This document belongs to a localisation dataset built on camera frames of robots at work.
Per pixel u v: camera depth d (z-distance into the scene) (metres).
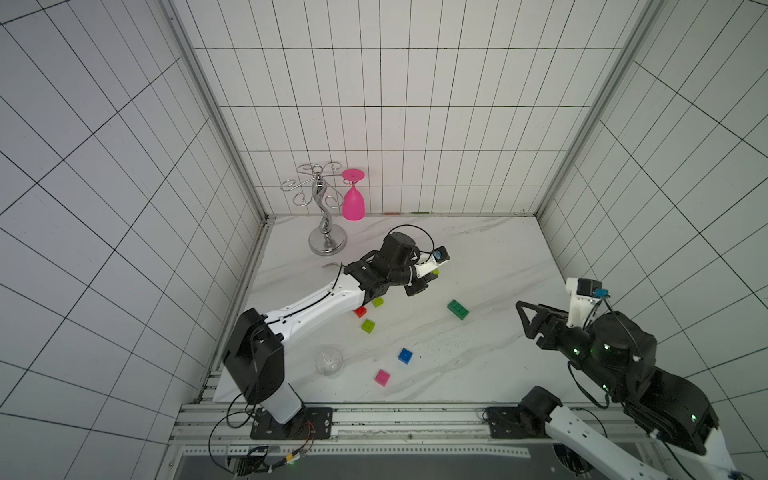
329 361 0.82
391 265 0.60
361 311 0.91
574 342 0.51
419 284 0.68
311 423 0.72
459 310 0.92
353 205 0.98
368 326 0.88
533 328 0.53
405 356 0.83
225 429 0.72
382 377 0.79
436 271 0.68
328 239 1.11
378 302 0.94
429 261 0.65
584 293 0.50
